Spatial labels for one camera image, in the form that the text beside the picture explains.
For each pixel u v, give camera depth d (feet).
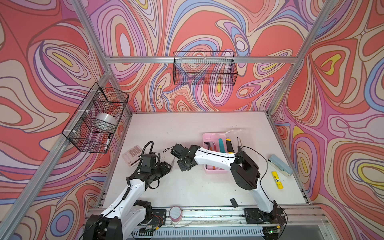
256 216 2.41
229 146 2.98
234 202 2.57
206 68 3.16
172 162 3.01
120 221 1.36
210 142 3.31
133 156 3.06
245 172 1.71
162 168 2.50
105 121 2.29
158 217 2.37
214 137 3.24
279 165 2.83
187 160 2.11
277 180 2.75
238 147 2.82
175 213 2.32
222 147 2.99
